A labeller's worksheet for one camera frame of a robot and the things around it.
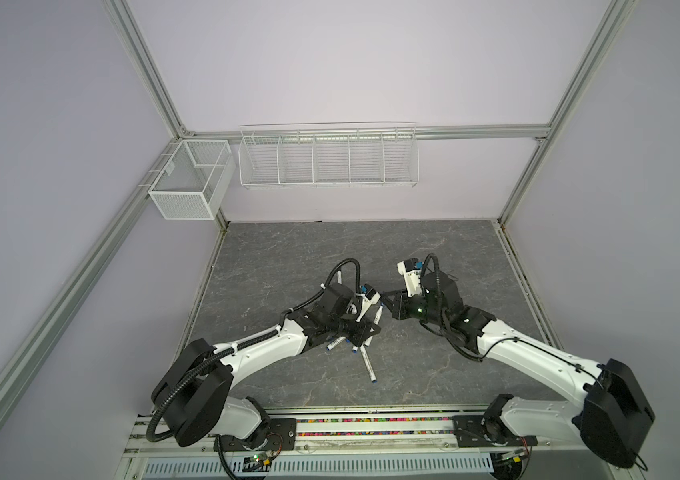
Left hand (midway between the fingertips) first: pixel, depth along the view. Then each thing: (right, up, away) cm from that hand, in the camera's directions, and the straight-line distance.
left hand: (377, 332), depth 80 cm
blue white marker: (-12, -6, +9) cm, 16 cm away
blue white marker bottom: (-2, -11, +5) cm, 12 cm away
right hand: (+1, +9, -1) cm, 9 cm away
